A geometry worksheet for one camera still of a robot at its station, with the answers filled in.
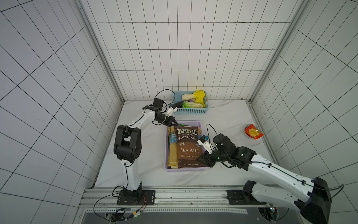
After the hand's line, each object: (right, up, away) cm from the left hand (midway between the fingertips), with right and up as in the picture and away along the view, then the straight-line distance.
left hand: (174, 125), depth 91 cm
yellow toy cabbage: (+20, +23, +20) cm, 36 cm away
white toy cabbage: (+10, +22, +25) cm, 35 cm away
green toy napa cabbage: (+10, +15, +16) cm, 24 cm away
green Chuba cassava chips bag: (+6, -1, +7) cm, 9 cm away
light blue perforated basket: (+2, +22, +27) cm, 35 cm away
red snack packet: (+54, -5, +4) cm, 54 cm away
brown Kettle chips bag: (+9, -12, -9) cm, 17 cm away
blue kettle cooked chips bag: (-1, -16, -11) cm, 20 cm away
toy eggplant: (+3, +15, +20) cm, 25 cm away
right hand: (+12, -17, -18) cm, 27 cm away
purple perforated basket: (+12, +1, +6) cm, 14 cm away
